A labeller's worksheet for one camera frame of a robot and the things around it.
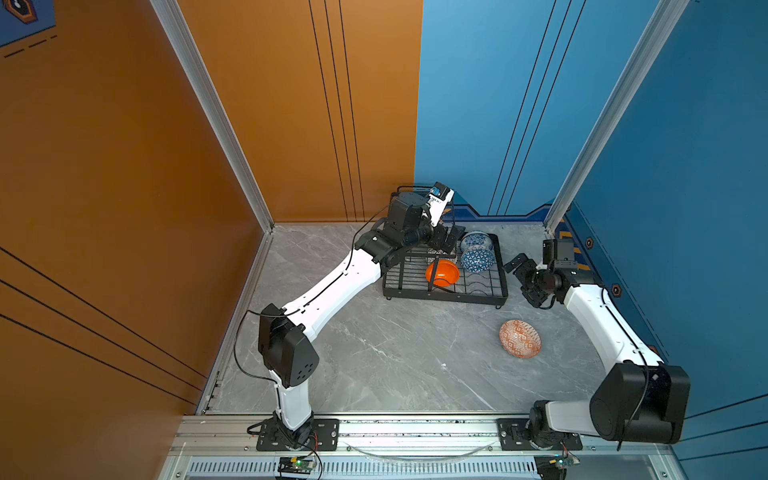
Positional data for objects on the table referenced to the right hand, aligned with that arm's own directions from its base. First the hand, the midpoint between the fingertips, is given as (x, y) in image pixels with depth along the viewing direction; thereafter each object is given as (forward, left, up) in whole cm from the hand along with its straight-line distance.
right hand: (508, 277), depth 85 cm
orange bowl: (+10, +16, -10) cm, 21 cm away
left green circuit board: (-42, +57, -16) cm, 73 cm away
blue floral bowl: (+25, +3, -10) cm, 27 cm away
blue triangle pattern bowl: (+17, +3, -12) cm, 21 cm away
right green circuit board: (-43, -5, -17) cm, 46 cm away
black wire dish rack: (+3, +30, -4) cm, 30 cm away
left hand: (+5, +18, +19) cm, 26 cm away
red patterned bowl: (-12, -5, -15) cm, 20 cm away
